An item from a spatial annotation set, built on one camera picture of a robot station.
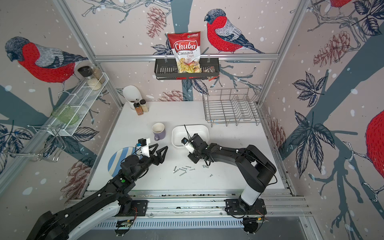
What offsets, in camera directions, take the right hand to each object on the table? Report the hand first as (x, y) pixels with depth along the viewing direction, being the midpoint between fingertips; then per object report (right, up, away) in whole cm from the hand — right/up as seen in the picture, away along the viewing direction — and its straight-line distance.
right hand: (191, 151), depth 91 cm
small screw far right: (+11, -12, -7) cm, 18 cm away
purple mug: (-23, +13, +7) cm, 27 cm away
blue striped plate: (-47, -4, +1) cm, 47 cm away
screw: (-10, -10, -5) cm, 15 cm away
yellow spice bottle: (-37, +30, +20) cm, 52 cm away
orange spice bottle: (-41, +28, +20) cm, 53 cm away
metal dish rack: (+32, +31, +26) cm, 51 cm away
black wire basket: (-17, +53, +4) cm, 56 cm away
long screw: (-5, -12, -6) cm, 14 cm away
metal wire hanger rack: (-65, +10, -20) cm, 69 cm away
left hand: (-14, +8, -14) cm, 21 cm away
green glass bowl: (-60, +24, -22) cm, 68 cm away
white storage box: (-9, +11, +9) cm, 17 cm away
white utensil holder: (-46, +38, +20) cm, 63 cm away
